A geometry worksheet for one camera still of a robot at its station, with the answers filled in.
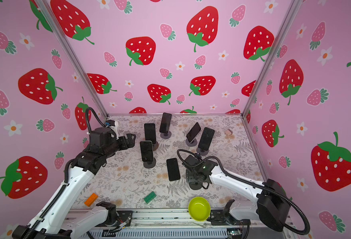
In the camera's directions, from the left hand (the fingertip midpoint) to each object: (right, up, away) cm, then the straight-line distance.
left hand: (128, 135), depth 75 cm
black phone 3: (+43, -3, +17) cm, 46 cm away
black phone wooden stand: (+7, +1, +21) cm, 22 cm away
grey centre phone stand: (+35, -7, +27) cm, 45 cm away
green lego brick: (+10, -34, +5) cm, 36 cm away
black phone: (+6, -10, +12) cm, 17 cm away
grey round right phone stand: (+42, -12, +26) cm, 51 cm away
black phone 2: (+16, +8, +28) cm, 33 cm away
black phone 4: (+22, -23, +16) cm, 36 cm away
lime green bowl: (+37, -39, +2) cm, 53 cm away
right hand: (+33, -23, +7) cm, 41 cm away
